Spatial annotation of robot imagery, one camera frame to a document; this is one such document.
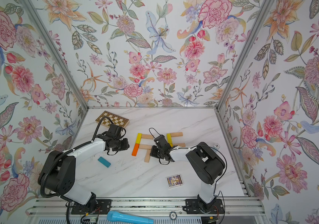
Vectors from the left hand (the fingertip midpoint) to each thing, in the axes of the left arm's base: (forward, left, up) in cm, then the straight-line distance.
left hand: (131, 144), depth 91 cm
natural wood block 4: (+12, -31, -6) cm, 34 cm away
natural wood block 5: (+4, -35, -7) cm, 36 cm away
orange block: (-1, -2, -5) cm, 6 cm away
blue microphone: (-39, +4, -2) cm, 39 cm away
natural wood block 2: (+2, -8, -6) cm, 11 cm away
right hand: (-2, -12, -6) cm, 14 cm away
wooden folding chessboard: (+24, +14, -3) cm, 28 cm away
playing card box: (-22, -27, -4) cm, 35 cm away
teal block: (-9, +17, -6) cm, 20 cm away
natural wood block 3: (-5, -11, -5) cm, 13 cm away
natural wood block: (+10, -10, -6) cm, 15 cm away
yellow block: (+8, -4, -6) cm, 11 cm away
